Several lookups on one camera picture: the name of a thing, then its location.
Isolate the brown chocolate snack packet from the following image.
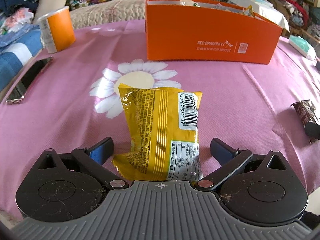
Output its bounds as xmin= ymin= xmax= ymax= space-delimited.
xmin=291 ymin=99 xmax=319 ymax=126

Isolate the yellow barcode snack packet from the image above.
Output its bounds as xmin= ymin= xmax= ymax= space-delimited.
xmin=112 ymin=84 xmax=203 ymax=181

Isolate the orange cardboard box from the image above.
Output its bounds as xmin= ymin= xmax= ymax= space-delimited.
xmin=145 ymin=0 xmax=282 ymax=64

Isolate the dark grey long box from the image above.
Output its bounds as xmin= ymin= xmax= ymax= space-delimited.
xmin=316 ymin=61 xmax=320 ymax=72

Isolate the teal tissue pack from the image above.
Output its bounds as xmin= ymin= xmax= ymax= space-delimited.
xmin=289 ymin=35 xmax=316 ymax=60

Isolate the pink flower tablecloth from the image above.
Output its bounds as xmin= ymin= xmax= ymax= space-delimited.
xmin=1 ymin=20 xmax=319 ymax=220

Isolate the black smartphone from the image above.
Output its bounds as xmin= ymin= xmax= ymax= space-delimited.
xmin=5 ymin=57 xmax=53 ymax=105

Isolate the blue striped blanket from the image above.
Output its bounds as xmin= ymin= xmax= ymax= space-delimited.
xmin=1 ymin=25 xmax=43 ymax=91

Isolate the orange paper cup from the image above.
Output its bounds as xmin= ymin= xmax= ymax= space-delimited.
xmin=37 ymin=6 xmax=76 ymax=54

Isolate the beige plain cushion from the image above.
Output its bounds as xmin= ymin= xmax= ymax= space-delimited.
xmin=33 ymin=0 xmax=67 ymax=24

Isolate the sofa with quilted cover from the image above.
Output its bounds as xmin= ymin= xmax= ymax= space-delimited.
xmin=70 ymin=0 xmax=146 ymax=29

